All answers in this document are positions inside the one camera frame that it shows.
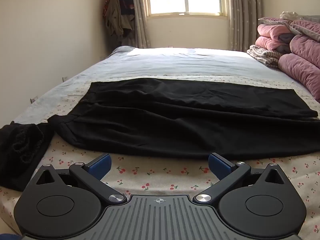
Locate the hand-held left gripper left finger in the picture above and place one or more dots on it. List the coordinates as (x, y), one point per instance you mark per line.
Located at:
(101, 166)

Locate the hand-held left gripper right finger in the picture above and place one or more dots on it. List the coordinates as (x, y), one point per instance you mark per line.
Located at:
(218, 166)

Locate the black pants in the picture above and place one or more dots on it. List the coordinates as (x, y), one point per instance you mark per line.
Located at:
(175, 120)

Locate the cherry print bed sheet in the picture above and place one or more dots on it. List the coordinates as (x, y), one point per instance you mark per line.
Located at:
(160, 171)

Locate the black knitted garment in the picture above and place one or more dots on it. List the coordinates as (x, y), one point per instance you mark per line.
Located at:
(20, 150)

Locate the light grey bed sheet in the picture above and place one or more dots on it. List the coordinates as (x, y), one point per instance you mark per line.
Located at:
(175, 62)

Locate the striped folded blanket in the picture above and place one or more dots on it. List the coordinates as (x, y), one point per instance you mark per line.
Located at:
(262, 55)

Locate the mauve velvet quilt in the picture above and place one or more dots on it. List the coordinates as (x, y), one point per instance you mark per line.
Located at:
(302, 65)

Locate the grey folded cloth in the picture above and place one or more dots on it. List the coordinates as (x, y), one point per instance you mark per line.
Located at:
(285, 41)

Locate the pink folded blanket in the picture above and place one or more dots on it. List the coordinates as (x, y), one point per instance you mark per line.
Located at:
(268, 33)

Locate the red patterned scarf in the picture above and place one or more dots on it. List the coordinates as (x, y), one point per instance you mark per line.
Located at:
(107, 2)

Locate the mauve quilt with grey lining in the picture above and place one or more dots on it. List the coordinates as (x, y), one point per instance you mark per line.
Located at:
(307, 27)

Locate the white crumpled cloth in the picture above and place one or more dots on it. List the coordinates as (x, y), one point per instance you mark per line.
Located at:
(290, 15)

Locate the dark hanging jacket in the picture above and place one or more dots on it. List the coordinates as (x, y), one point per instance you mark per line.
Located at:
(126, 0)

